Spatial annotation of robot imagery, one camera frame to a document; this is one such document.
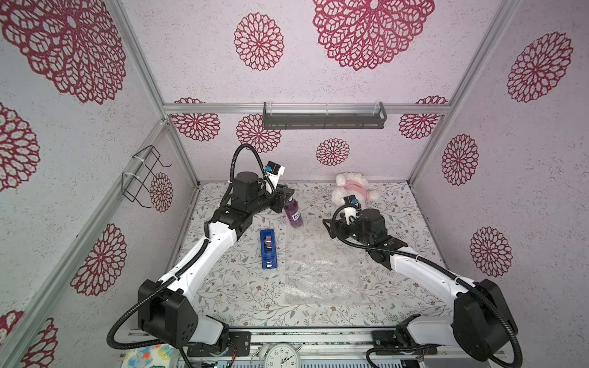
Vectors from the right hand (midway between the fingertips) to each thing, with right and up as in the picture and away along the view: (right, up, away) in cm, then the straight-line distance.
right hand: (329, 215), depth 82 cm
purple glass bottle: (-13, +1, -2) cm, 13 cm away
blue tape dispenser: (-23, -14, +8) cm, 28 cm away
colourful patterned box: (-52, -41, -15) cm, 68 cm away
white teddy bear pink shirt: (+15, +14, +27) cm, 34 cm away
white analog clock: (-16, -42, -14) cm, 47 cm away
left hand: (-14, +9, -7) cm, 18 cm away
